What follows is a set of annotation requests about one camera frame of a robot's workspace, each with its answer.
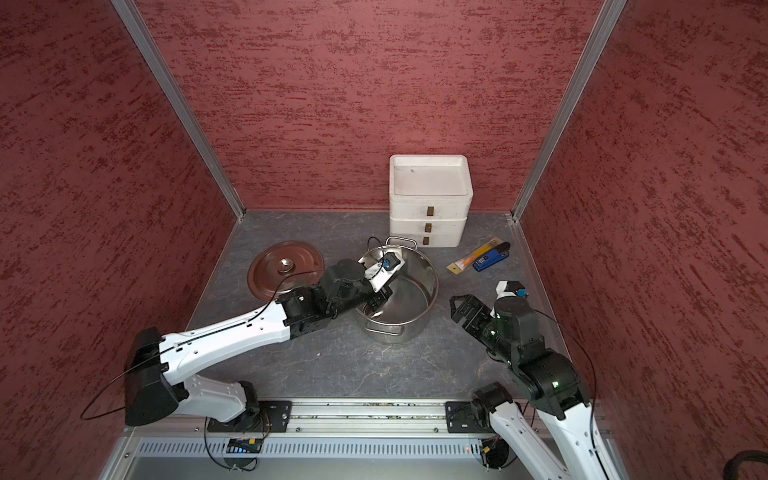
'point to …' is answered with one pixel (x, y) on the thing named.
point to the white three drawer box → (429, 199)
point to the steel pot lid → (283, 267)
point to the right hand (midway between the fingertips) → (457, 315)
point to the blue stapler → (500, 252)
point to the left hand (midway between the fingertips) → (391, 277)
